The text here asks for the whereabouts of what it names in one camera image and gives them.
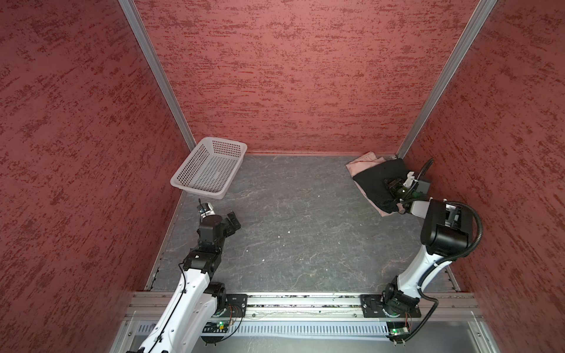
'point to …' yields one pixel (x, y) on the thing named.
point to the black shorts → (372, 180)
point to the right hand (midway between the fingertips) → (382, 182)
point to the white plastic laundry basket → (210, 168)
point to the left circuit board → (215, 327)
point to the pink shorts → (362, 163)
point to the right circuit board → (398, 332)
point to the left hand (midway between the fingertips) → (225, 222)
